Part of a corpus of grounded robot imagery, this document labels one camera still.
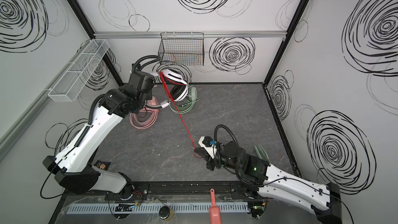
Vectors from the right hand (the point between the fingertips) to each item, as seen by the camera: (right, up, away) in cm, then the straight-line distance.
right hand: (194, 153), depth 65 cm
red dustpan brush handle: (+9, -26, +2) cm, 28 cm away
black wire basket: (-13, +63, +59) cm, 87 cm away
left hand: (-23, +28, +3) cm, 37 cm away
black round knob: (-12, -22, -4) cm, 25 cm away
